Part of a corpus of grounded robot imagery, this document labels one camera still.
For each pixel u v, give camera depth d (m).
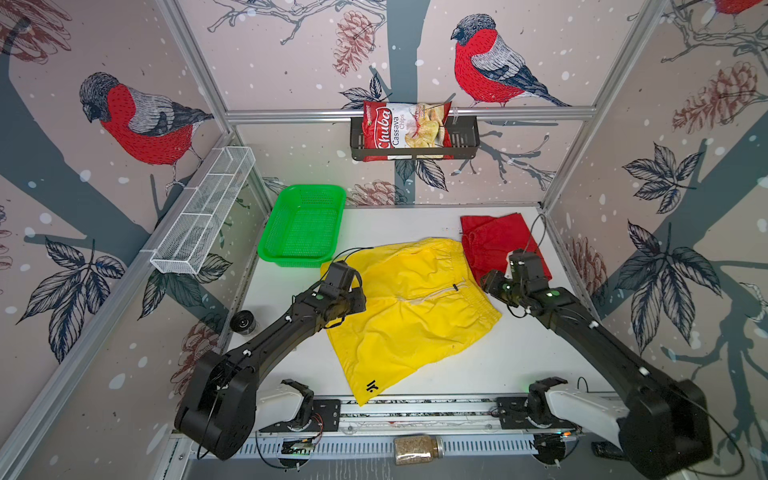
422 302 0.93
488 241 1.05
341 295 0.67
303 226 1.15
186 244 0.71
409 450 0.65
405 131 0.88
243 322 0.78
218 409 0.40
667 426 0.38
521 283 0.64
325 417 0.73
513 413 0.73
